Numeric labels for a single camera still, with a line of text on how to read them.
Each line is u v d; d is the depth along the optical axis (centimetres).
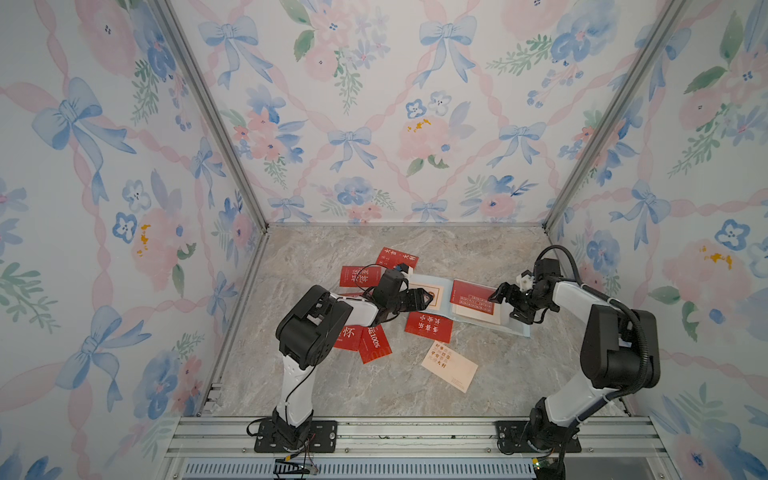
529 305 81
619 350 48
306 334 53
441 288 100
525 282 89
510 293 85
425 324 93
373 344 89
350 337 90
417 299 86
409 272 91
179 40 72
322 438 74
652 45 73
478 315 94
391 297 79
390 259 110
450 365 85
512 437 74
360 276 104
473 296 97
